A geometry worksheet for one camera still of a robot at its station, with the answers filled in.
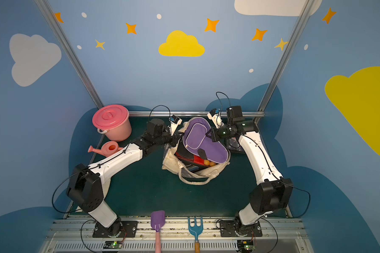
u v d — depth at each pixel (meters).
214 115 0.70
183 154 0.82
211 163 0.84
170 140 0.74
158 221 0.78
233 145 1.05
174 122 0.71
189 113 1.57
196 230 0.73
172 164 0.79
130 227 0.75
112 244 0.71
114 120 0.95
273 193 0.43
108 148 0.91
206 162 0.84
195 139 0.80
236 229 0.67
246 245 0.72
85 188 0.44
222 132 0.68
